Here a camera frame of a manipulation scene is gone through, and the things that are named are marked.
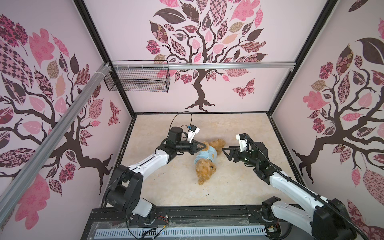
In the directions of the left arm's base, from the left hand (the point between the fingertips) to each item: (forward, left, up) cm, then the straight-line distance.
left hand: (204, 146), depth 79 cm
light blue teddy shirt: (-2, -3, -4) cm, 6 cm away
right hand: (0, -12, 0) cm, 12 cm away
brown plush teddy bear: (-12, +1, +1) cm, 12 cm away
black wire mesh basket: (+66, +52, -2) cm, 84 cm away
